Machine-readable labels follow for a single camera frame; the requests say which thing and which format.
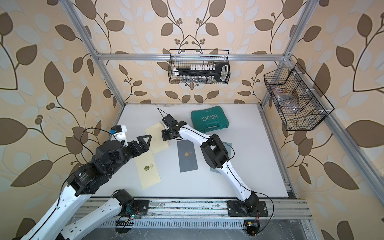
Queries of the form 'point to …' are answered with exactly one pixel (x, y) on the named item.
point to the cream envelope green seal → (147, 170)
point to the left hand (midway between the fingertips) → (143, 137)
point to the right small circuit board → (251, 226)
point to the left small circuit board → (123, 226)
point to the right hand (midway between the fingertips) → (165, 136)
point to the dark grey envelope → (186, 156)
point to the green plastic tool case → (209, 119)
